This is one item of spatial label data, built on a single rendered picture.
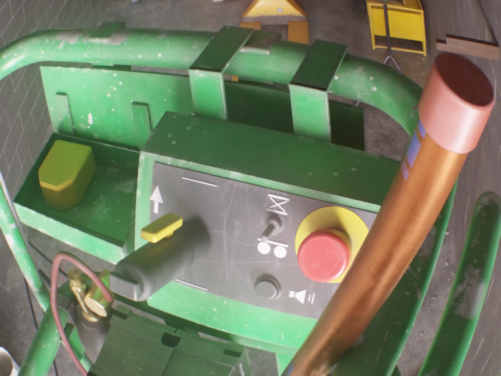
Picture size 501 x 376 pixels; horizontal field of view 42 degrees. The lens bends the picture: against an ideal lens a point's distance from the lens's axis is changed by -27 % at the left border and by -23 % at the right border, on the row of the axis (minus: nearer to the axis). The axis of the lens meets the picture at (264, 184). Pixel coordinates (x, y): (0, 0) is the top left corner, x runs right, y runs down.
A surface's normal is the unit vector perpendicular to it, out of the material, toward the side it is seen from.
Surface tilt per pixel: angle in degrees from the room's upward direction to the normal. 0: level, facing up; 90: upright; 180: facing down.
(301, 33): 0
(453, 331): 9
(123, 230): 0
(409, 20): 90
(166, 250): 45
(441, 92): 80
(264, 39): 0
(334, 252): 58
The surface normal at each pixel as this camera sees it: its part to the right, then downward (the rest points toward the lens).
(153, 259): 0.62, -0.67
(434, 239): 0.60, -0.32
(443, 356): -0.22, -0.70
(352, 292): -0.73, 0.46
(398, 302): 0.07, -0.63
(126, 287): -0.35, 0.23
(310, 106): -0.36, 0.70
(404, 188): -0.87, 0.27
